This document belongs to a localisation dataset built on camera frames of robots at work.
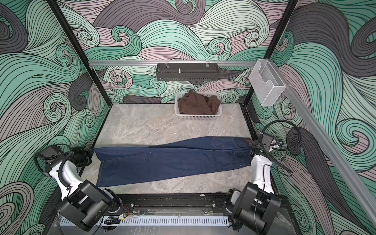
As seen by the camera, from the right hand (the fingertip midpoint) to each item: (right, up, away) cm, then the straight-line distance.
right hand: (258, 144), depth 82 cm
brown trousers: (-35, +26, +29) cm, 53 cm away
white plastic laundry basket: (-33, +16, +22) cm, 43 cm away
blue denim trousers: (-83, -14, +5) cm, 84 cm away
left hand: (-92, 0, -5) cm, 92 cm away
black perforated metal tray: (-41, +46, +13) cm, 63 cm away
